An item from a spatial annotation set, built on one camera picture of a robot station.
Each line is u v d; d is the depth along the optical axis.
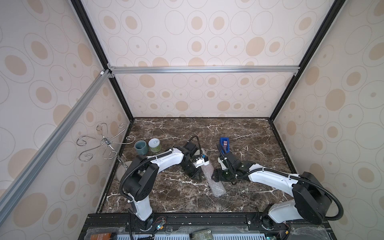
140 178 0.47
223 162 0.68
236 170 0.64
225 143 0.97
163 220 0.73
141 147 0.99
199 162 0.80
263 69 0.88
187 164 0.73
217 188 0.79
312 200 0.43
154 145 0.98
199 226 0.73
